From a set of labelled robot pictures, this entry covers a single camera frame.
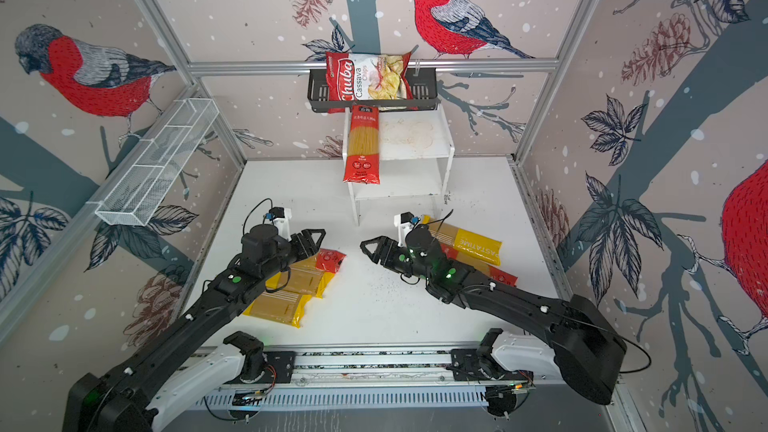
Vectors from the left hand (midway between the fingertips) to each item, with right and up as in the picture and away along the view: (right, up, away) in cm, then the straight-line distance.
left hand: (317, 235), depth 78 cm
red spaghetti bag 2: (+1, -9, +11) cm, 15 cm away
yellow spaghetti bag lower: (-11, -21, +4) cm, 24 cm away
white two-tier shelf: (+26, +22, 0) cm, 34 cm away
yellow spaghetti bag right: (+48, -6, +15) cm, 51 cm away
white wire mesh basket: (-43, +10, -7) cm, 45 cm away
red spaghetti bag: (+13, +23, -3) cm, 27 cm away
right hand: (+12, -5, -3) cm, 13 cm away
